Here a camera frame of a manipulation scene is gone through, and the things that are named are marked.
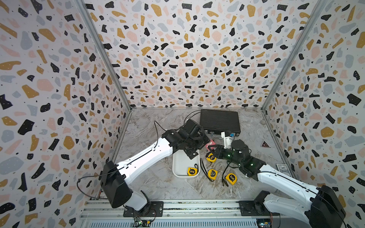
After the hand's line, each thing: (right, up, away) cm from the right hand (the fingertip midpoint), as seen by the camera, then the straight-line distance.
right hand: (208, 148), depth 77 cm
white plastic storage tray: (-15, -13, +11) cm, 22 cm away
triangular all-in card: (+42, -2, +23) cm, 48 cm away
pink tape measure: (+1, +2, 0) cm, 3 cm away
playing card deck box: (+48, -15, +11) cm, 51 cm away
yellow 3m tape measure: (+3, -17, +7) cm, 18 cm away
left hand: (0, +2, -4) cm, 5 cm away
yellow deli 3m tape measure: (+3, -9, +13) cm, 16 cm away
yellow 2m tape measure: (+14, -19, +6) cm, 24 cm away
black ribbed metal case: (+12, +15, +31) cm, 36 cm away
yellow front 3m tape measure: (-9, -16, +8) cm, 20 cm away
